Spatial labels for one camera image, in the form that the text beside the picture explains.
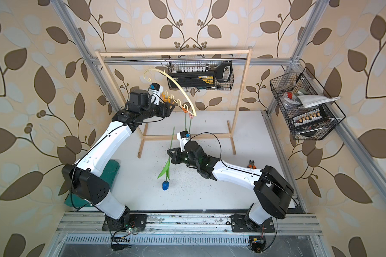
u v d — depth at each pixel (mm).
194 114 693
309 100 622
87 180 417
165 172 765
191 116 707
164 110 680
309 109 701
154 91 668
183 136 701
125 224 662
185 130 714
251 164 935
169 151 755
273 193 431
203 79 825
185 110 723
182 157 688
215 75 818
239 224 729
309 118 670
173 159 693
